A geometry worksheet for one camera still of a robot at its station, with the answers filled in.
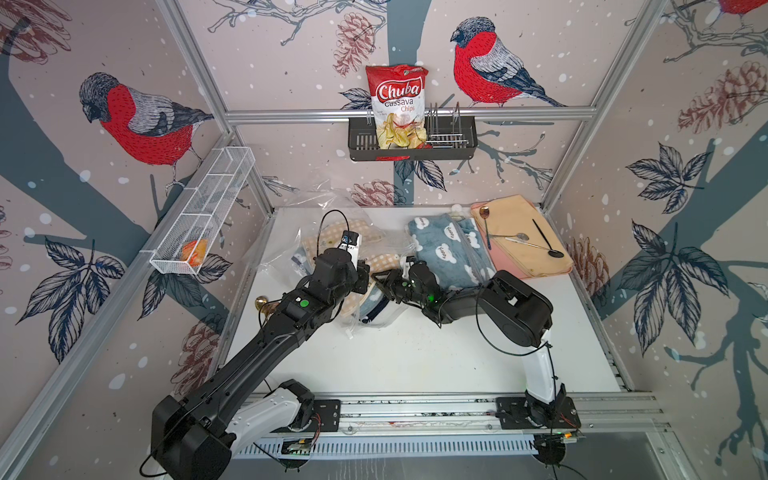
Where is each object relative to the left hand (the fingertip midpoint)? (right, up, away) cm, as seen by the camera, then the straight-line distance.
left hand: (368, 256), depth 76 cm
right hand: (-1, -8, +13) cm, 16 cm away
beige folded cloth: (+56, +13, +44) cm, 73 cm away
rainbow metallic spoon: (+43, +14, +41) cm, 62 cm away
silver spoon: (+55, +5, +34) cm, 65 cm away
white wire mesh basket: (-45, +13, +3) cm, 47 cm away
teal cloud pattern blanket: (+27, 0, +21) cm, 34 cm away
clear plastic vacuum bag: (-30, +1, +23) cm, 38 cm away
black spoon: (+64, -1, +29) cm, 71 cm away
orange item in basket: (-38, +2, -11) cm, 40 cm away
